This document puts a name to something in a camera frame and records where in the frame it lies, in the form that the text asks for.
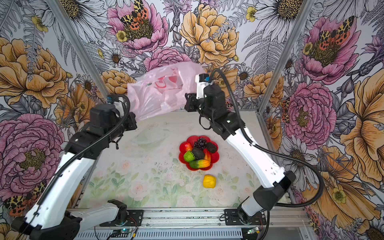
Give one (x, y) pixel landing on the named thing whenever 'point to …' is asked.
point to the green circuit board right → (255, 230)
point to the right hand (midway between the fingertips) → (183, 100)
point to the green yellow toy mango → (199, 164)
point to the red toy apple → (185, 146)
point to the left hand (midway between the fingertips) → (136, 120)
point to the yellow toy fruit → (209, 181)
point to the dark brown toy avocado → (198, 153)
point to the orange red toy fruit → (207, 154)
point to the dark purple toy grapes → (201, 143)
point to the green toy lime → (189, 156)
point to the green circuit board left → (124, 230)
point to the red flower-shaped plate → (214, 156)
